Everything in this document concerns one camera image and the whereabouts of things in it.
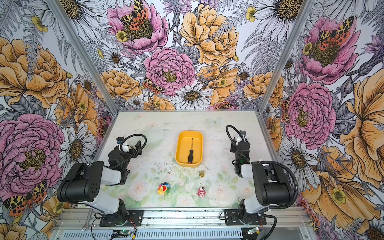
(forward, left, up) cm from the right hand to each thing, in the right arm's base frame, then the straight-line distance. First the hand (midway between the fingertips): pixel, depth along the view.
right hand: (238, 141), depth 94 cm
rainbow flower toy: (-25, +45, -7) cm, 51 cm away
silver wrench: (-41, +80, -7) cm, 90 cm away
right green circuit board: (-45, +2, -9) cm, 46 cm away
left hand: (0, +65, 0) cm, 65 cm away
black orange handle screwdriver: (-7, +30, -6) cm, 31 cm away
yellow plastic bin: (+4, +34, -8) cm, 36 cm away
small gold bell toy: (-17, +23, -7) cm, 30 cm away
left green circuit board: (-43, +61, -8) cm, 75 cm away
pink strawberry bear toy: (-28, +24, -4) cm, 37 cm away
